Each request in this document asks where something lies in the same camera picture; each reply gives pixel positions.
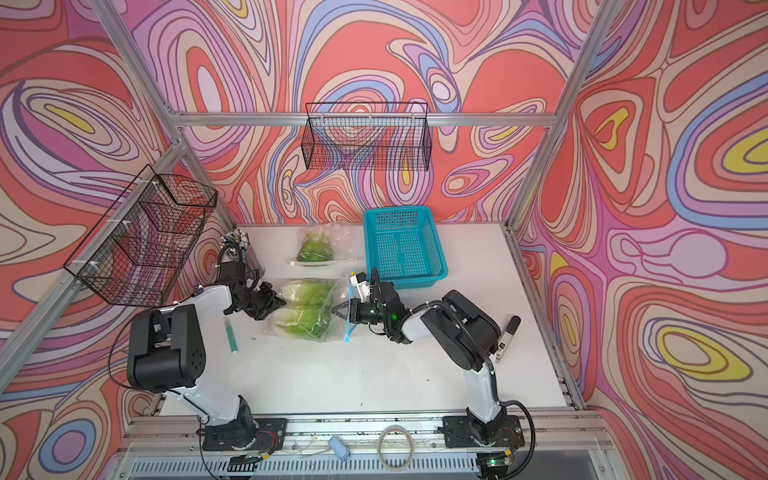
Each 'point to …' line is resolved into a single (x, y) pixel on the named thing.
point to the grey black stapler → (504, 340)
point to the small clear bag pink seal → (327, 242)
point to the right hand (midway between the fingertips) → (334, 318)
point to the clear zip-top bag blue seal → (341, 330)
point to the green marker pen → (231, 337)
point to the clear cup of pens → (234, 245)
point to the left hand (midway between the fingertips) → (289, 300)
